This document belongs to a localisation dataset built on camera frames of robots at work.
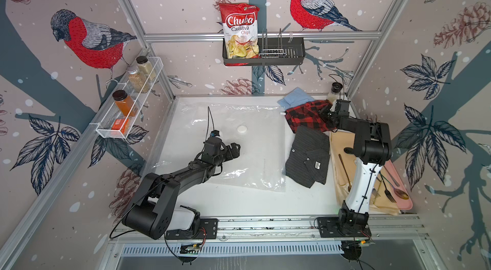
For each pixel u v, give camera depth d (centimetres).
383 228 75
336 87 110
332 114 94
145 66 80
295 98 118
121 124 66
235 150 83
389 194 82
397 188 83
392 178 86
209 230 73
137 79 75
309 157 92
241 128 104
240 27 81
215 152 73
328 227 73
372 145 58
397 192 81
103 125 65
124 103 66
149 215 42
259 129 105
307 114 107
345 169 89
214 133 83
